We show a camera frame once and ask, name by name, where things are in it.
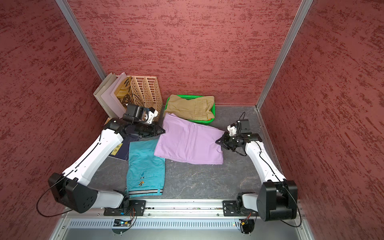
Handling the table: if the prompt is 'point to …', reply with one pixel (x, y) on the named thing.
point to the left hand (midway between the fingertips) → (163, 134)
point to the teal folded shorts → (145, 171)
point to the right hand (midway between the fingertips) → (216, 144)
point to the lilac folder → (110, 100)
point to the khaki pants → (200, 108)
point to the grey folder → (106, 83)
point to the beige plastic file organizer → (146, 91)
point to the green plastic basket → (204, 122)
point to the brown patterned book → (124, 93)
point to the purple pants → (185, 141)
